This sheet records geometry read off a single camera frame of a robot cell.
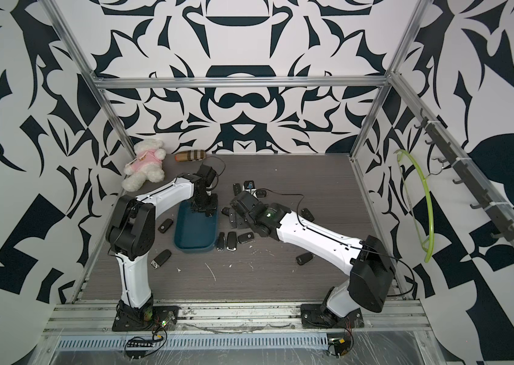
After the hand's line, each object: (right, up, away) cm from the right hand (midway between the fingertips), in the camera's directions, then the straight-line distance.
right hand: (242, 211), depth 80 cm
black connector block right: (+31, -40, -9) cm, 52 cm away
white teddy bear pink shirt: (-45, +23, +28) cm, 58 cm away
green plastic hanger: (+53, -7, -17) cm, 56 cm away
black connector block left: (-32, -42, -8) cm, 53 cm away
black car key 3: (-5, -13, +9) cm, 17 cm away
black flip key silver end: (-9, -13, +9) cm, 18 cm away
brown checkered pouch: (-28, +23, +34) cm, 49 cm away
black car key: (-4, +7, +25) cm, 26 cm away
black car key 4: (0, -12, +11) cm, 17 cm away
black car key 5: (+23, -18, +5) cm, 29 cm away
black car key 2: (-8, -2, +18) cm, 20 cm away
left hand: (-14, 0, +17) cm, 22 cm away
